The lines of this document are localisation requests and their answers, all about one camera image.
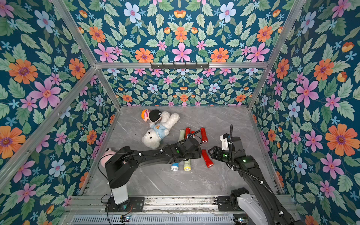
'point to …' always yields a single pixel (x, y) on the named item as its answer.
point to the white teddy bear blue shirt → (151, 138)
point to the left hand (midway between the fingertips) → (202, 152)
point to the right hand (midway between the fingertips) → (214, 150)
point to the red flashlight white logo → (192, 132)
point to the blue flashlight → (175, 166)
